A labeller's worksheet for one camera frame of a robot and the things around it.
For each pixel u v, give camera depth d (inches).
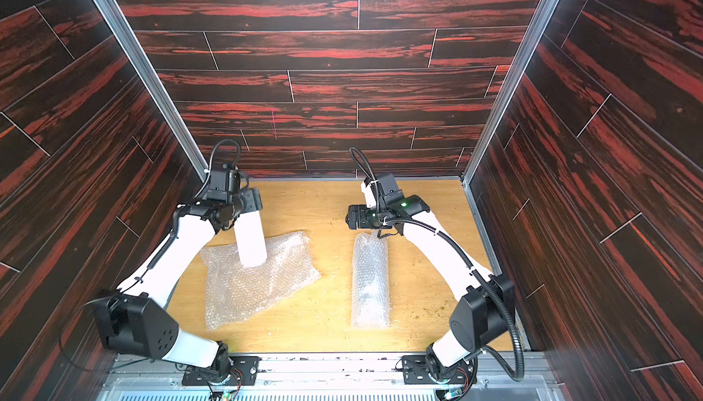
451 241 18.9
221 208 22.8
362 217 27.7
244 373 28.9
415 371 28.9
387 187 24.0
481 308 16.2
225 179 24.3
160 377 28.9
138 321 16.0
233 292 34.0
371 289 30.9
